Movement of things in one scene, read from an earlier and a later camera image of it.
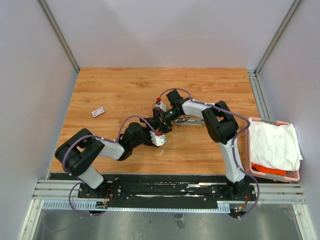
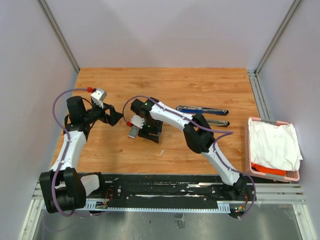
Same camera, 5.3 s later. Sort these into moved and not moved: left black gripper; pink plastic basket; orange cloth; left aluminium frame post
Moved: left black gripper
Not moved: orange cloth; left aluminium frame post; pink plastic basket
